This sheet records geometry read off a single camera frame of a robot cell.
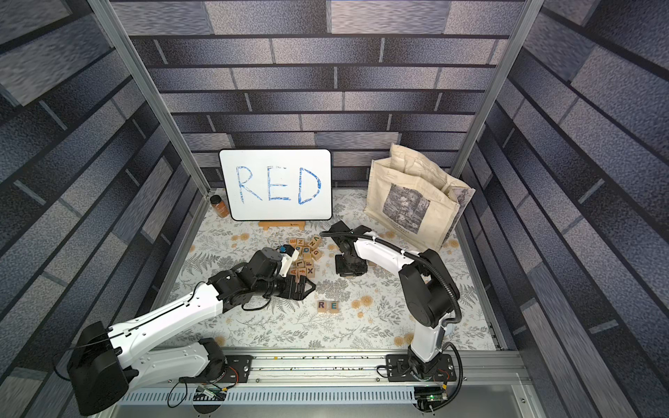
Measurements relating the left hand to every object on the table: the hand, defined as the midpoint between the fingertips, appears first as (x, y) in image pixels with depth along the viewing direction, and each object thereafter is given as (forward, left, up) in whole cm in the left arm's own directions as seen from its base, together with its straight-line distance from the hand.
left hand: (307, 285), depth 76 cm
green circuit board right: (-26, -35, -14) cm, 46 cm away
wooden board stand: (+30, +20, -10) cm, 38 cm away
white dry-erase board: (+38, +15, +5) cm, 41 cm away
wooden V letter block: (+24, -1, -11) cm, 27 cm away
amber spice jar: (+37, +40, -6) cm, 55 cm away
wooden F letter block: (+14, +1, -12) cm, 18 cm away
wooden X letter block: (+10, +1, -11) cm, 14 cm away
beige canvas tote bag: (+31, -37, +8) cm, 48 cm away
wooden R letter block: (-2, -4, -11) cm, 12 cm away
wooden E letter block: (-2, -8, -11) cm, 14 cm away
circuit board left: (-26, +28, -14) cm, 40 cm away
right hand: (+10, -12, -10) cm, 18 cm away
